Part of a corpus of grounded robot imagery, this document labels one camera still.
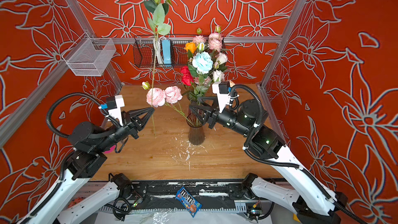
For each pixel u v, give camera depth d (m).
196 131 0.88
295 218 0.44
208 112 0.44
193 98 0.68
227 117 0.46
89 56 0.92
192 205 0.69
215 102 0.44
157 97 0.57
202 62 0.53
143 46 0.95
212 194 0.73
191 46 0.80
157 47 0.88
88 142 0.40
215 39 0.75
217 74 0.66
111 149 0.49
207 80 0.67
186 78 0.63
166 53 0.90
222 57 0.69
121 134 0.47
